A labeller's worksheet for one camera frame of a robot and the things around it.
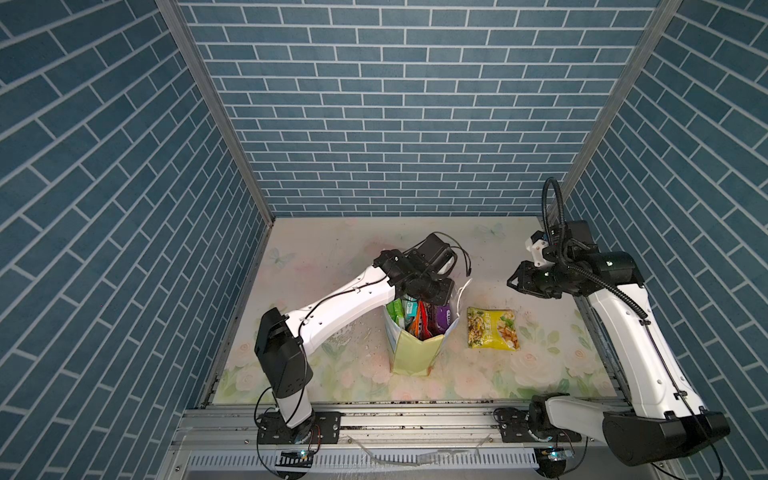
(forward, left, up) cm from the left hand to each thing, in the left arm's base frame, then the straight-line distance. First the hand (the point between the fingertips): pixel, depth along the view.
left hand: (455, 299), depth 74 cm
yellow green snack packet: (+1, -15, -18) cm, 23 cm away
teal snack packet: (-3, +11, 0) cm, 12 cm away
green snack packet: (-1, +15, -3) cm, 15 cm away
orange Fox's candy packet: (-5, +10, -4) cm, 12 cm away
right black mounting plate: (-25, -15, -20) cm, 35 cm away
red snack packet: (-6, +8, -5) cm, 11 cm away
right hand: (+2, -15, +5) cm, 16 cm away
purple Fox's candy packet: (-4, +3, -2) cm, 5 cm away
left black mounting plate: (-24, +33, -22) cm, 46 cm away
